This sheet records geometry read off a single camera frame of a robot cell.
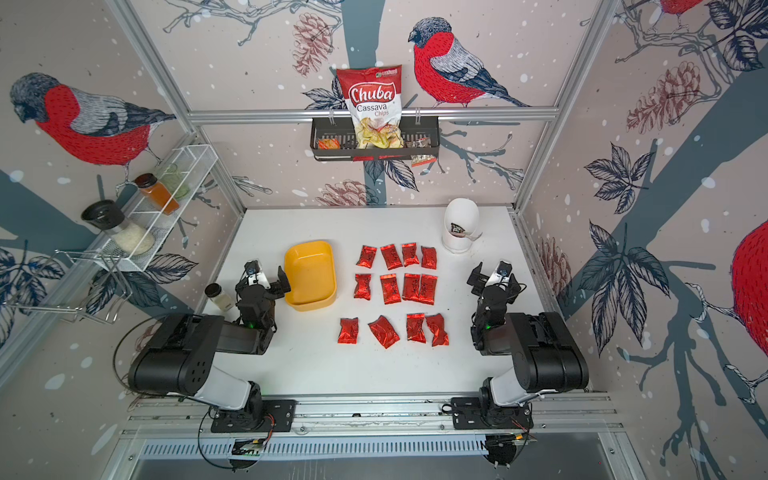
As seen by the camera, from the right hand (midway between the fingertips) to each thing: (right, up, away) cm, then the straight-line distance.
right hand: (494, 266), depth 90 cm
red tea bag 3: (-18, +1, +14) cm, 23 cm away
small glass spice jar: (-83, -10, -1) cm, 84 cm away
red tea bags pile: (-18, -18, -4) cm, 26 cm away
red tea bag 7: (-19, -8, +8) cm, 22 cm away
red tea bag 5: (-32, -8, +8) cm, 34 cm away
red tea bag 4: (-41, -7, +6) cm, 42 cm away
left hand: (-70, 0, +1) cm, 70 cm away
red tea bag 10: (-25, -18, -2) cm, 31 cm away
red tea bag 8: (-44, -18, -4) cm, 48 cm away
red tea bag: (-32, +1, +14) cm, 35 cm away
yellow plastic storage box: (-61, -3, +15) cm, 63 cm away
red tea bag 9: (-34, -19, -4) cm, 39 cm away
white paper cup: (-6, +13, +20) cm, 25 cm away
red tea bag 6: (-25, -8, +8) cm, 28 cm away
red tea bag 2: (-26, +2, +14) cm, 29 cm away
